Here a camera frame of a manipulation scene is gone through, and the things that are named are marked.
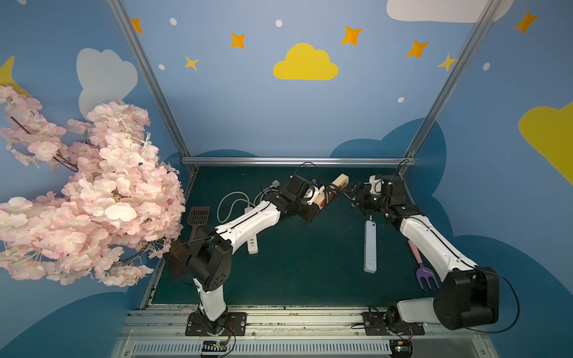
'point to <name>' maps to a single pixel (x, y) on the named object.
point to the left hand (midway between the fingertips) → (317, 205)
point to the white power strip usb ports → (252, 243)
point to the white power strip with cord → (370, 246)
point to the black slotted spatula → (198, 216)
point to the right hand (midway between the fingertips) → (350, 192)
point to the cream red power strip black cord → (332, 190)
